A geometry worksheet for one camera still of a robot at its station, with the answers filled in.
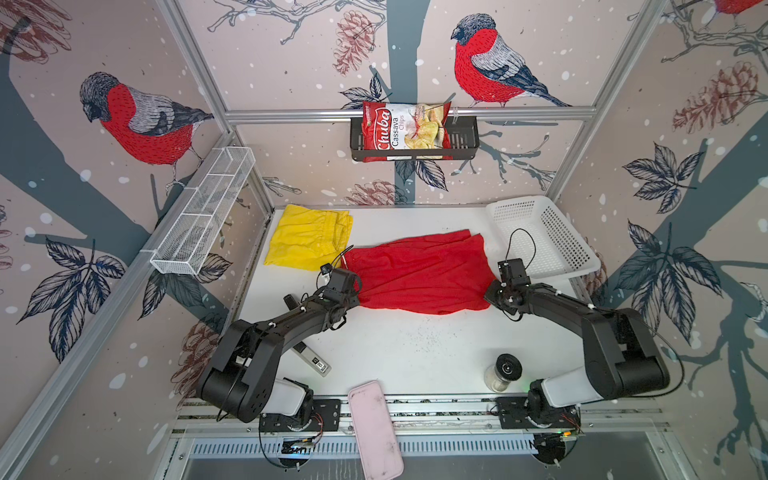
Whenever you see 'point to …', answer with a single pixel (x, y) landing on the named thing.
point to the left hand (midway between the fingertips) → (348, 294)
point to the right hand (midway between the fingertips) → (488, 297)
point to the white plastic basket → (534, 230)
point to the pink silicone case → (375, 432)
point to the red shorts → (424, 274)
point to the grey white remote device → (312, 358)
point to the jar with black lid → (507, 368)
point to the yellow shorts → (309, 239)
